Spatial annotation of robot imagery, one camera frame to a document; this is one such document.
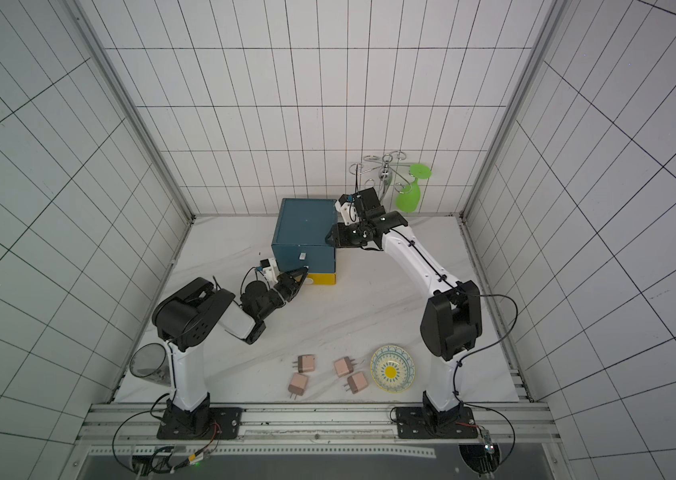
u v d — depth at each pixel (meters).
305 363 0.81
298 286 0.85
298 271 0.90
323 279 0.95
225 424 0.72
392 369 0.81
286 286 0.83
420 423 0.73
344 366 0.81
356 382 0.78
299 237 0.84
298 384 0.78
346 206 0.78
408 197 1.00
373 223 0.63
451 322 0.48
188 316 0.53
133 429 0.67
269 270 0.88
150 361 0.73
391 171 0.93
